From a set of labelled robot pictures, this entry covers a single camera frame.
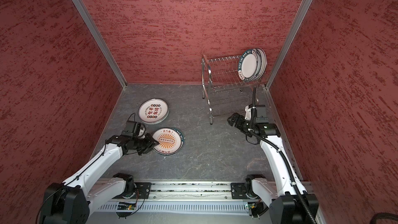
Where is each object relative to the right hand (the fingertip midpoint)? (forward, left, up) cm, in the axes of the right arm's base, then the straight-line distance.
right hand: (232, 125), depth 79 cm
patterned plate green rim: (+1, +28, -16) cm, 33 cm away
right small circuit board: (-33, -7, -18) cm, 38 cm away
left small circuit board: (-32, +53, -18) cm, 65 cm away
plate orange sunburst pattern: (-2, +35, -14) cm, 38 cm away
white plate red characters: (+20, +49, -12) cm, 54 cm away
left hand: (-7, +41, -10) cm, 42 cm away
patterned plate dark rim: (+28, -11, +17) cm, 34 cm away
